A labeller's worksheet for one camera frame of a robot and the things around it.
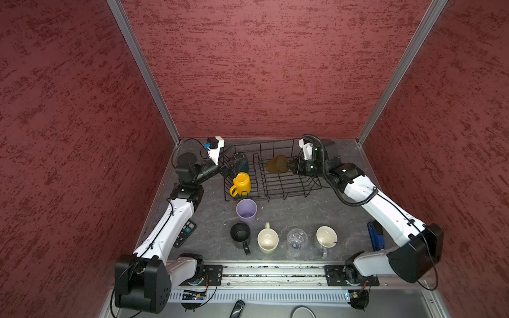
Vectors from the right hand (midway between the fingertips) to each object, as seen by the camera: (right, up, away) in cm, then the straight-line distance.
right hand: (286, 168), depth 76 cm
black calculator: (-42, -27, +9) cm, 50 cm away
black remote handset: (-18, -47, -12) cm, 51 cm away
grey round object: (+4, -50, -9) cm, 51 cm away
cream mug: (-7, -31, +5) cm, 32 cm away
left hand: (-18, +5, -5) cm, 20 cm away
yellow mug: (-19, -8, +12) cm, 24 cm away
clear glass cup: (+6, -31, +6) cm, 32 cm away
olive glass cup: (-3, +2, -2) cm, 4 cm away
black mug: (-19, -29, +6) cm, 35 cm away
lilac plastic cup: (-16, -18, +5) cm, 25 cm away
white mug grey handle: (+18, -30, +5) cm, 35 cm away
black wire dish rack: (-11, -3, +23) cm, 25 cm away
